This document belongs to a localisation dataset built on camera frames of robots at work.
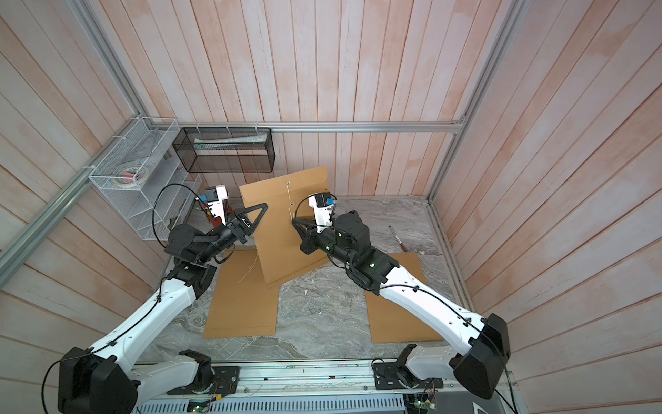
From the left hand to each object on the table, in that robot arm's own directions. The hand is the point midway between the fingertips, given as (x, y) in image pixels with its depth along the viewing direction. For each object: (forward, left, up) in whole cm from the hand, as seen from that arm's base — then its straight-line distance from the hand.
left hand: (269, 210), depth 64 cm
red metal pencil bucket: (+22, +31, -32) cm, 50 cm away
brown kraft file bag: (-10, +14, -38) cm, 42 cm away
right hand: (-1, -6, -4) cm, 7 cm away
